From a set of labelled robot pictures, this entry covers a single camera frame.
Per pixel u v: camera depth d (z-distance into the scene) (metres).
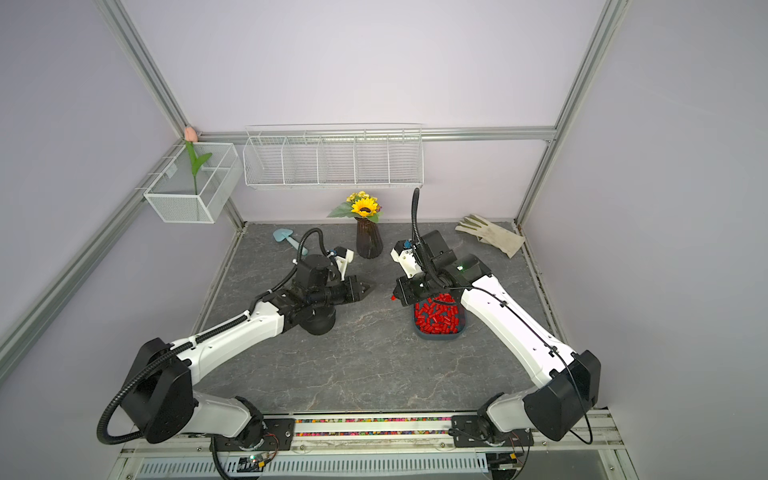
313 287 0.64
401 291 0.64
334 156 0.99
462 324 0.91
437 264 0.56
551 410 0.39
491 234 1.16
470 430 0.74
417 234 0.57
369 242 1.09
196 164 0.91
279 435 0.74
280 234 1.17
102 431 0.38
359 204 0.91
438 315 0.94
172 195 0.79
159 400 0.41
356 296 0.75
